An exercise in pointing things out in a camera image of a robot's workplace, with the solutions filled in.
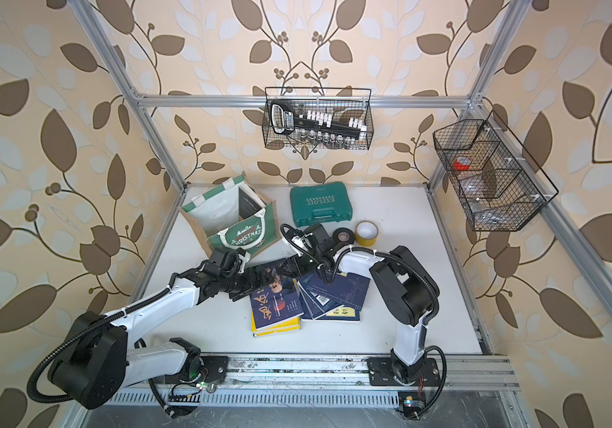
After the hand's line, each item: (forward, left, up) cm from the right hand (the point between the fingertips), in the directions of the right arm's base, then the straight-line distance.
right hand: (285, 268), depth 89 cm
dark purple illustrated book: (-12, +2, +1) cm, 12 cm away
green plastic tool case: (+30, -16, 0) cm, 34 cm away
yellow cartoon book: (-18, -3, -1) cm, 18 cm away
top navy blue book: (-9, -20, +2) cm, 22 cm away
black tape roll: (+15, -22, -4) cm, 27 cm away
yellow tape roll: (+17, -31, -5) cm, 35 cm away
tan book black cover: (+19, +12, +13) cm, 26 cm away
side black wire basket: (+9, -63, +29) cm, 69 cm away
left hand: (-5, +7, +2) cm, 9 cm away
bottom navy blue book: (-9, -20, +2) cm, 22 cm away
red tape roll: (+19, -56, +27) cm, 65 cm away
